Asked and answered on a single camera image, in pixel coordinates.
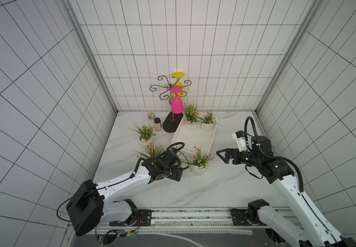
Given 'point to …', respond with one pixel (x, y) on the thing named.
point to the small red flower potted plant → (207, 124)
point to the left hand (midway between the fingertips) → (171, 172)
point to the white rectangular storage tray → (190, 139)
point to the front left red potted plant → (152, 151)
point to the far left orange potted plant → (145, 134)
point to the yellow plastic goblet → (179, 74)
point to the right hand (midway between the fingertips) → (223, 149)
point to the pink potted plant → (199, 162)
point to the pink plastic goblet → (177, 103)
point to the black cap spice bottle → (158, 125)
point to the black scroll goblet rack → (168, 85)
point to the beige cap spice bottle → (151, 119)
